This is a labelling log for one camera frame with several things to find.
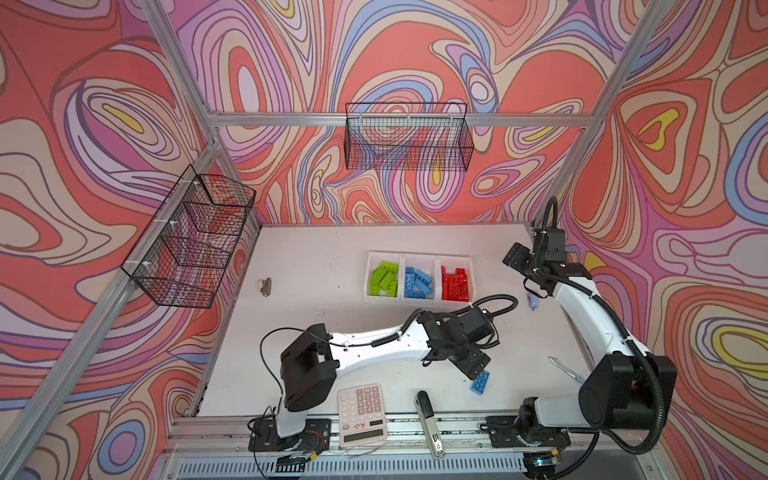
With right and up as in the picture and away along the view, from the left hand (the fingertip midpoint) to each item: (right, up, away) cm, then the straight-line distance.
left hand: (479, 356), depth 74 cm
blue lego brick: (-11, +16, +26) cm, 32 cm away
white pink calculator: (-30, -15, +1) cm, 33 cm away
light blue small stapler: (+25, +10, +21) cm, 34 cm away
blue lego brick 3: (+2, -10, +6) cm, 12 cm away
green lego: (-21, +14, +21) cm, 33 cm away
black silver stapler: (-14, -12, -1) cm, 18 cm away
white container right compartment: (-2, +23, +25) cm, 34 cm away
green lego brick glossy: (-26, +17, +26) cm, 40 cm away
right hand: (+16, +23, +11) cm, 30 cm away
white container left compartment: (-28, +23, +29) cm, 46 cm away
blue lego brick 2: (-16, +16, +24) cm, 33 cm away
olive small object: (-65, +15, +26) cm, 71 cm away
